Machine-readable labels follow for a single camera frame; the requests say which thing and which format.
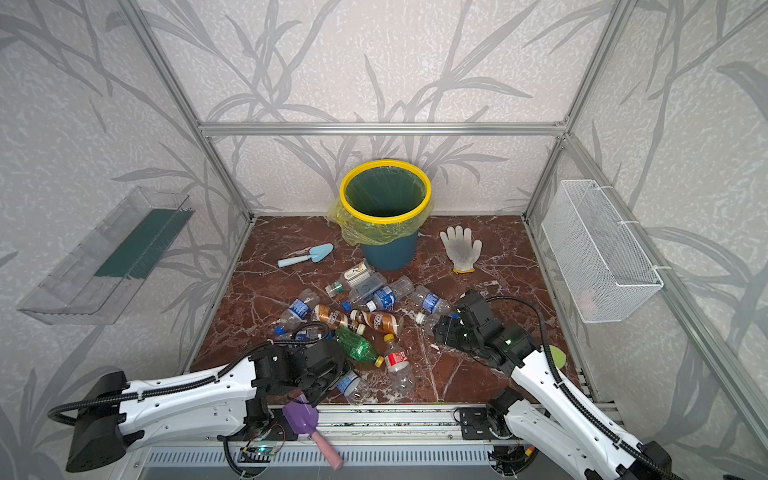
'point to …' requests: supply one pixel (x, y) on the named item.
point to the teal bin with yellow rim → (381, 206)
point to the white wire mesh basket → (607, 273)
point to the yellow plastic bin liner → (360, 231)
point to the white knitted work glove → (462, 252)
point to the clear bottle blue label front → (353, 388)
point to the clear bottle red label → (398, 365)
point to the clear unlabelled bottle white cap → (428, 322)
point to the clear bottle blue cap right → (432, 304)
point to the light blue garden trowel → (317, 254)
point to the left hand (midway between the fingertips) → (354, 373)
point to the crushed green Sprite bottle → (356, 345)
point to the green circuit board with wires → (256, 454)
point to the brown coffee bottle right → (383, 322)
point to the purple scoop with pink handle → (303, 418)
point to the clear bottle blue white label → (385, 298)
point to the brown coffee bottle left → (333, 317)
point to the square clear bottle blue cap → (361, 291)
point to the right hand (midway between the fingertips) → (443, 323)
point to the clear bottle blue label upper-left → (300, 309)
